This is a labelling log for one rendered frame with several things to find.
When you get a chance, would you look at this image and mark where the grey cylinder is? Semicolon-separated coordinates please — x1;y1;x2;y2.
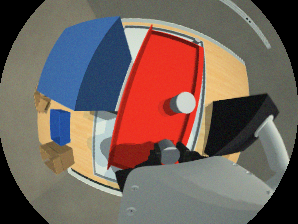
193;38;200;45
158;139;180;165
170;92;196;114

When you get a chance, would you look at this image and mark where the blue open bin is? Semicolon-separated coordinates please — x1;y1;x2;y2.
50;109;71;146

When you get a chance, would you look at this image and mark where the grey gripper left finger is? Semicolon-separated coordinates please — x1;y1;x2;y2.
115;143;162;193

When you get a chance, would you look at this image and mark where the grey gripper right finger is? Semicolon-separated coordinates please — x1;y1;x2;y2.
176;142;209;163

